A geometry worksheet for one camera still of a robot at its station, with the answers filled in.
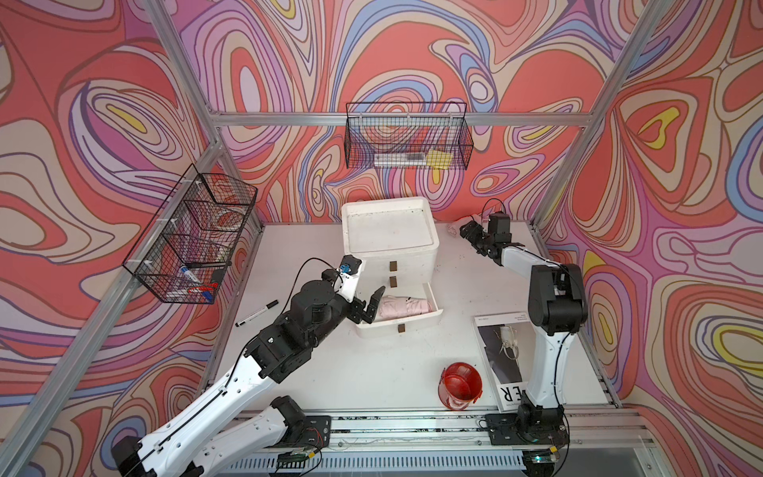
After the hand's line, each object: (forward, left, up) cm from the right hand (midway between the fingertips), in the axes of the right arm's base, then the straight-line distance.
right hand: (466, 237), depth 105 cm
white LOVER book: (-38, -4, -5) cm, 38 cm away
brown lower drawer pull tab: (-32, +26, -4) cm, 41 cm away
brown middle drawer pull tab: (-21, +28, +4) cm, 35 cm away
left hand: (-33, +34, +23) cm, 52 cm away
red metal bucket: (-48, +11, -7) cm, 50 cm away
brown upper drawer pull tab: (-21, +27, +12) cm, 36 cm away
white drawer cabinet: (-13, +27, +15) cm, 33 cm away
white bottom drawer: (-31, +22, -4) cm, 38 cm away
